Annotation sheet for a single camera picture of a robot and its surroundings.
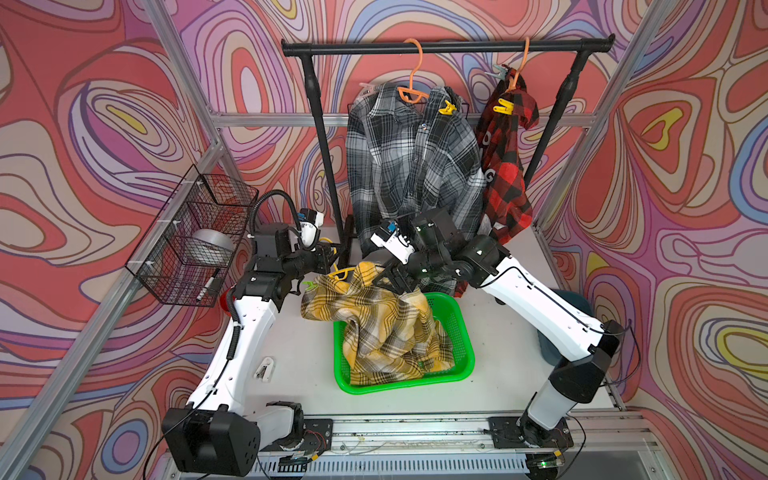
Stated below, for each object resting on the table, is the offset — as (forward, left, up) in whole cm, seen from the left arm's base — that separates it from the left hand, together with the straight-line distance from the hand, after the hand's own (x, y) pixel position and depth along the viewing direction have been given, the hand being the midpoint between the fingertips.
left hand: (342, 247), depth 73 cm
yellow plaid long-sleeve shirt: (-17, -12, -15) cm, 25 cm away
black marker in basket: (-3, +32, -5) cm, 33 cm away
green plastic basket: (-4, -28, -24) cm, 37 cm away
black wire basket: (+15, +40, +3) cm, 43 cm away
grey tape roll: (-2, +31, +3) cm, 31 cm away
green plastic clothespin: (-5, +8, -10) cm, 14 cm away
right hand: (-9, -11, -1) cm, 14 cm away
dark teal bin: (-1, -71, -24) cm, 75 cm away
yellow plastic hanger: (-5, +1, -4) cm, 7 cm away
